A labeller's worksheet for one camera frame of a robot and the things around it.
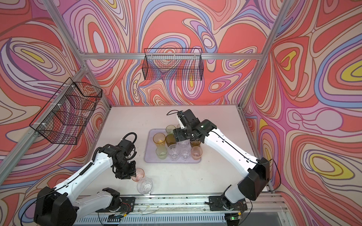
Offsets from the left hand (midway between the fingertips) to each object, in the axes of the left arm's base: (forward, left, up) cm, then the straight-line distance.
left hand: (137, 176), depth 76 cm
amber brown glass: (+23, -34, -4) cm, 41 cm away
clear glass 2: (-3, -4, -6) cm, 8 cm away
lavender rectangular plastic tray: (+16, -4, -5) cm, 17 cm away
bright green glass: (+33, -16, 0) cm, 36 cm away
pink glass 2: (+2, 0, -4) cm, 4 cm away
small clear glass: (+16, -27, -5) cm, 32 cm away
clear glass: (+17, -20, -4) cm, 26 cm away
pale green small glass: (+17, -12, -4) cm, 21 cm away
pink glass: (+17, -34, -4) cm, 38 cm away
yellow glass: (+26, -9, -4) cm, 28 cm away
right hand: (+16, -25, +14) cm, 33 cm away
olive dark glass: (+25, -17, -1) cm, 30 cm away
